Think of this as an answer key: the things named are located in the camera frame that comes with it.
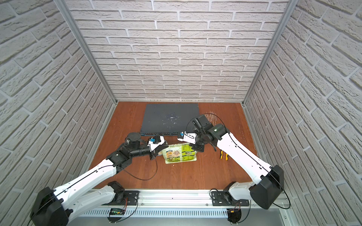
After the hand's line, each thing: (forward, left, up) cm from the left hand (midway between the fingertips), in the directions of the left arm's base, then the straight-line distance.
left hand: (165, 140), depth 74 cm
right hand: (-1, -13, -2) cm, 13 cm away
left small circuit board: (-30, +25, -22) cm, 45 cm away
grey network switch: (+26, +1, -16) cm, 30 cm away
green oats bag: (-4, -7, -7) cm, 11 cm away
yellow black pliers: (0, -35, -18) cm, 39 cm away
